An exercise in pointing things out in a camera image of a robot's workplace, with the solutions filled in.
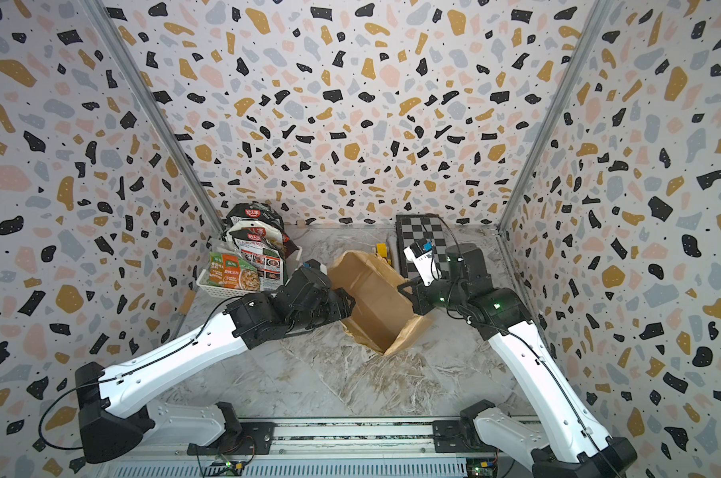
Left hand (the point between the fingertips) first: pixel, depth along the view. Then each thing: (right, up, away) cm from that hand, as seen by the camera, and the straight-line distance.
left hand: (354, 305), depth 71 cm
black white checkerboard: (+19, +23, +47) cm, 55 cm away
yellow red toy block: (+7, +14, +36) cm, 39 cm away
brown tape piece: (-61, -5, +32) cm, 69 cm away
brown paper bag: (+7, -7, +22) cm, 25 cm away
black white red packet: (-30, +15, +19) cm, 39 cm away
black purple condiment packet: (-24, +15, +28) cm, 40 cm away
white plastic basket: (-51, +4, +26) cm, 58 cm away
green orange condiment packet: (-42, +7, +24) cm, 49 cm away
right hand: (+11, +4, -3) cm, 12 cm away
